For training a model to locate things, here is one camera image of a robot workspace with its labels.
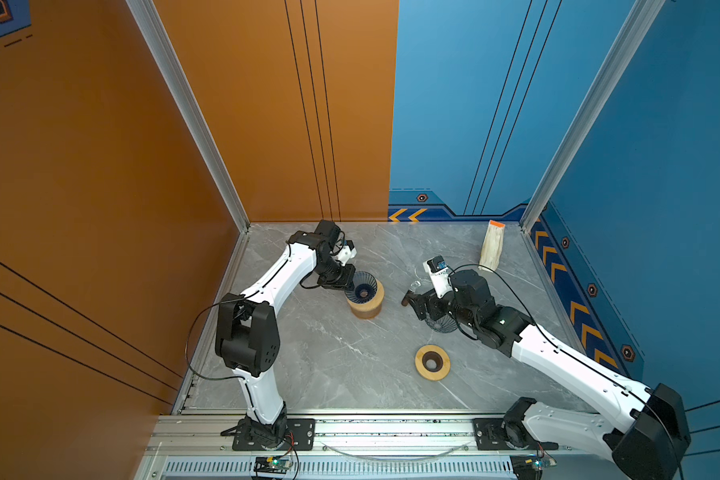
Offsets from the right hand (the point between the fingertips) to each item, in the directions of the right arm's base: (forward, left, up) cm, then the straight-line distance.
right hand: (420, 288), depth 78 cm
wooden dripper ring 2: (-16, -5, -18) cm, 25 cm away
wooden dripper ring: (0, +13, -11) cm, 17 cm away
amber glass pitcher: (+3, +16, -10) cm, 19 cm away
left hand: (+6, +19, -6) cm, 21 cm away
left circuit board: (-36, +37, -21) cm, 56 cm away
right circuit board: (-36, -25, -22) cm, 49 cm away
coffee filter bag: (+25, -29, -12) cm, 41 cm away
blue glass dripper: (+6, +15, -8) cm, 18 cm away
